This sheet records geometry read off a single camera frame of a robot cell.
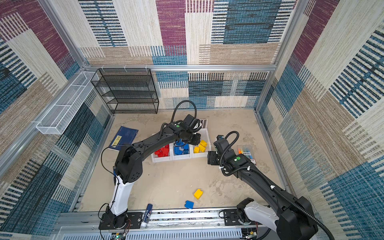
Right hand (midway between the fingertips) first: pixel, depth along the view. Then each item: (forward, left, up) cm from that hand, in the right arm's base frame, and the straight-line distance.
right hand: (214, 158), depth 82 cm
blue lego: (-20, +14, -10) cm, 27 cm away
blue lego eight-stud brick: (+9, +21, -7) cm, 24 cm away
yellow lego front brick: (-15, +9, -9) cm, 20 cm away
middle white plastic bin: (+5, +17, -8) cm, 20 cm away
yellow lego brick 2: (+10, +9, -7) cm, 15 cm away
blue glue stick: (-25, +34, -9) cm, 43 cm away
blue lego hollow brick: (+11, +15, -9) cm, 21 cm away
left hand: (+12, +7, 0) cm, 14 cm away
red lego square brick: (+8, +28, -9) cm, 30 cm away
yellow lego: (+13, +5, -6) cm, 15 cm away
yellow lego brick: (+12, +5, -8) cm, 15 cm away
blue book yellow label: (+23, +59, -10) cm, 64 cm away
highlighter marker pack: (+9, -24, -11) cm, 28 cm away
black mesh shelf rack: (+52, +58, +7) cm, 78 cm away
